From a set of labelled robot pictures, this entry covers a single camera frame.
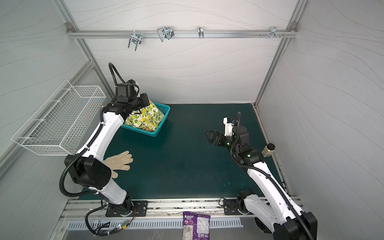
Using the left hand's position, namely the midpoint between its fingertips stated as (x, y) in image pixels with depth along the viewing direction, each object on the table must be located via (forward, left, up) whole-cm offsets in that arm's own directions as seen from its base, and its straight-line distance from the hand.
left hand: (151, 95), depth 82 cm
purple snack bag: (-56, -26, -28) cm, 68 cm away
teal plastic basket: (+12, -1, -25) cm, 28 cm away
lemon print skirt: (-4, +5, -15) cm, 16 cm away
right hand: (-17, -35, -7) cm, 39 cm away
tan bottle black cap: (-19, -68, -24) cm, 74 cm away
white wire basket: (-22, +39, 0) cm, 44 cm away
